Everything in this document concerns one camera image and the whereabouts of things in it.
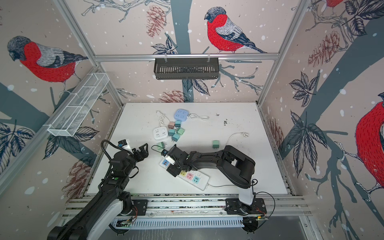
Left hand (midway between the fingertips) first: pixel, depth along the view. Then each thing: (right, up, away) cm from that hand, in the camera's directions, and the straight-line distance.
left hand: (141, 146), depth 83 cm
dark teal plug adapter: (+18, +12, +25) cm, 33 cm away
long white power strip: (+32, -17, -2) cm, 36 cm away
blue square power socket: (+21, +18, +27) cm, 38 cm away
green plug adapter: (+44, -1, +13) cm, 46 cm away
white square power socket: (+7, +6, +17) cm, 20 cm away
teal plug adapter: (+17, +3, +15) cm, 23 cm away
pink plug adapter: (+14, +11, +23) cm, 29 cm away
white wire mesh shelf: (-32, +15, -12) cm, 37 cm away
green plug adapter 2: (+9, -2, +12) cm, 15 cm away
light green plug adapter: (+21, +7, +19) cm, 29 cm away
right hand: (+17, -13, +5) cm, 22 cm away
